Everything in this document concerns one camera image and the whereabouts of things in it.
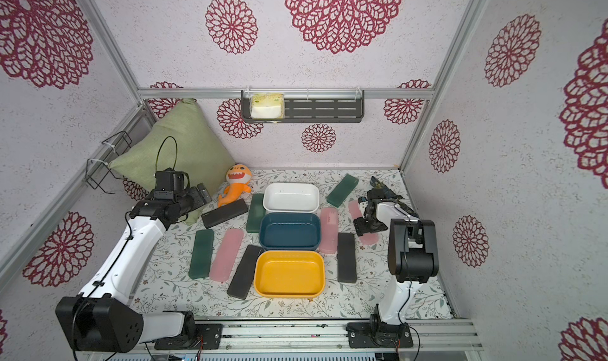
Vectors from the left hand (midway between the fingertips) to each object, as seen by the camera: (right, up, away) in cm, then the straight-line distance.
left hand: (197, 198), depth 81 cm
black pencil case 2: (+14, -31, +4) cm, 34 cm away
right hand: (+64, -11, +17) cm, 67 cm away
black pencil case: (+2, -7, +22) cm, 23 cm away
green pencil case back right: (+55, +3, +31) cm, 63 cm away
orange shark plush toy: (+7, +9, +27) cm, 30 cm away
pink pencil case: (+7, -23, +11) cm, 26 cm away
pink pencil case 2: (+47, -14, +18) cm, 52 cm away
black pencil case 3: (+53, -27, +6) cm, 60 cm away
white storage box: (+31, 0, +29) cm, 42 cm away
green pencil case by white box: (+16, -7, +22) cm, 28 cm away
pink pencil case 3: (+58, -6, +14) cm, 60 cm away
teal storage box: (+31, -14, +17) cm, 38 cm away
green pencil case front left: (-2, -25, +6) cm, 26 cm away
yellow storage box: (+31, -28, +6) cm, 42 cm away
